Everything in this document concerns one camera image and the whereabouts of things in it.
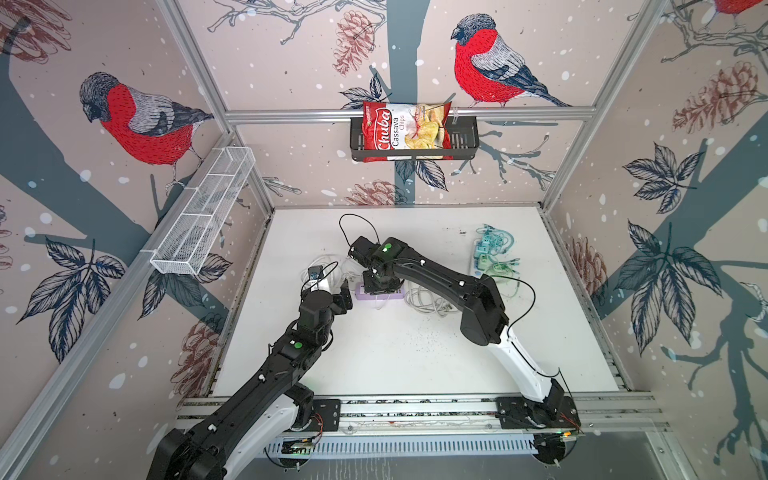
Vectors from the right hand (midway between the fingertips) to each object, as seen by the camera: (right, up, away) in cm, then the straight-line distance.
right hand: (372, 298), depth 90 cm
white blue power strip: (+34, +9, +10) cm, 36 cm away
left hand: (-10, +7, -9) cm, 15 cm away
